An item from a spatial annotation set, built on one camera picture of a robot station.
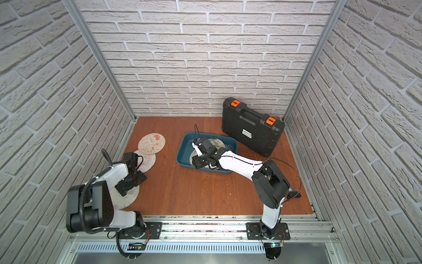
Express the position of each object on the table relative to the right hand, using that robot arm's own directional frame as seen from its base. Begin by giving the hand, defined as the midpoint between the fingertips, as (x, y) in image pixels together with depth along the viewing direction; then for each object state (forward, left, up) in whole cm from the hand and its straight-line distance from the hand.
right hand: (198, 160), depth 88 cm
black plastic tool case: (+13, -30, +9) cm, 34 cm away
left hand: (-7, +35, -7) cm, 36 cm away
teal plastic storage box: (+7, +10, -8) cm, 14 cm away
